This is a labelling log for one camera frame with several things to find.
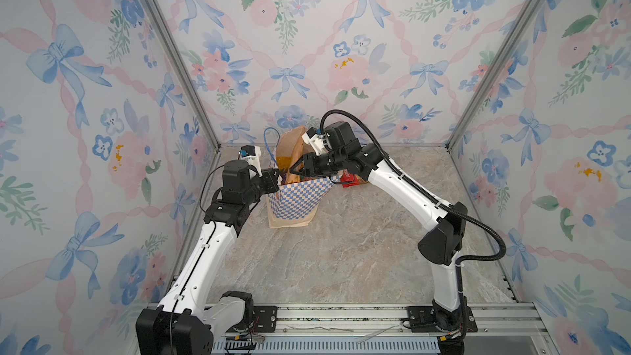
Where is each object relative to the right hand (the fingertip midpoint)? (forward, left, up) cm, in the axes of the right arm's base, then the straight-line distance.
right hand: (295, 169), depth 74 cm
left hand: (+1, +5, -1) cm, 5 cm away
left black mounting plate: (-35, +9, -28) cm, 46 cm away
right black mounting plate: (-34, -38, -28) cm, 58 cm away
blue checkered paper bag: (-6, 0, -11) cm, 12 cm away
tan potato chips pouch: (+22, +5, -13) cm, 25 cm away
